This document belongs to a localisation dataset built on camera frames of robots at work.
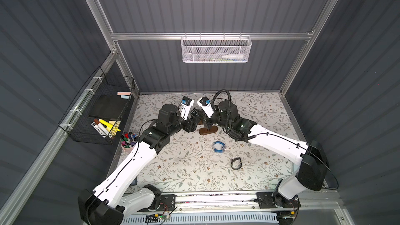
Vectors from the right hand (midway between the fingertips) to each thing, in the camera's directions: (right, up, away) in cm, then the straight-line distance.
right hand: (197, 112), depth 73 cm
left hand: (-1, -1, -2) cm, 2 cm away
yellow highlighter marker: (-40, -5, -4) cm, 40 cm away
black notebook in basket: (-43, +3, +2) cm, 43 cm away
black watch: (-1, 0, -1) cm, 2 cm away
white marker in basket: (-45, -7, -5) cm, 45 cm away
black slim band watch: (+19, -29, +13) cm, 37 cm away
